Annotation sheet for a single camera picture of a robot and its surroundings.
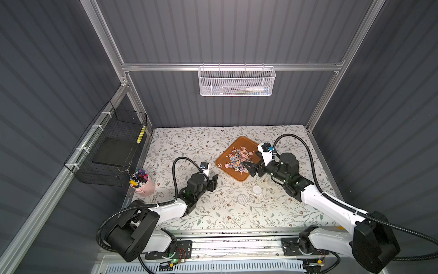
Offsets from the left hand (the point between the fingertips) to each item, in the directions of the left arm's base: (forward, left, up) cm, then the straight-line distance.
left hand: (214, 175), depth 86 cm
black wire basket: (0, +45, +20) cm, 49 cm away
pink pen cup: (-5, +36, +2) cm, 36 cm away
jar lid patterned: (-9, -14, -8) cm, 19 cm away
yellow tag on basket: (+13, +36, +16) cm, 42 cm away
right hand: (+2, -18, +13) cm, 23 cm away
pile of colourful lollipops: (+16, -13, -7) cm, 22 cm away
